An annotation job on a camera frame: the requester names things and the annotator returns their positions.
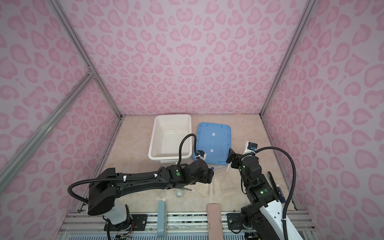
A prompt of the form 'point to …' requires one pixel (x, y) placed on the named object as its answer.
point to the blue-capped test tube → (212, 168)
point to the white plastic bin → (167, 130)
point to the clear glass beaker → (162, 195)
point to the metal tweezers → (187, 189)
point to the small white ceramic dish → (178, 193)
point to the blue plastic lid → (215, 140)
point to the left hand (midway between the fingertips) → (211, 171)
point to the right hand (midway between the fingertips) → (237, 149)
